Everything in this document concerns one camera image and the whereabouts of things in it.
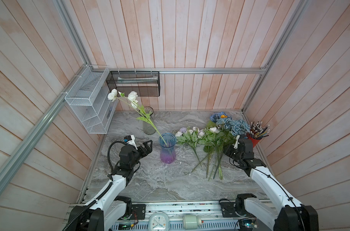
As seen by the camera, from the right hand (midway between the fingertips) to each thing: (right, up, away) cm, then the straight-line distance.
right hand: (225, 145), depth 87 cm
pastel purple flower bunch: (-20, +6, +8) cm, 23 cm away
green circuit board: (+6, -37, -16) cm, 40 cm away
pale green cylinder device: (-25, -31, -23) cm, 46 cm away
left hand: (-47, +1, -2) cm, 47 cm away
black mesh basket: (-50, +39, +1) cm, 63 cm away
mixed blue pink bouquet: (-7, -3, +8) cm, 11 cm away
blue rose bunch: (+2, +10, +1) cm, 10 cm away
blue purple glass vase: (-36, +2, -3) cm, 36 cm away
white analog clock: (-40, -34, -18) cm, 55 cm away
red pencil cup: (+20, +2, +4) cm, 21 cm away
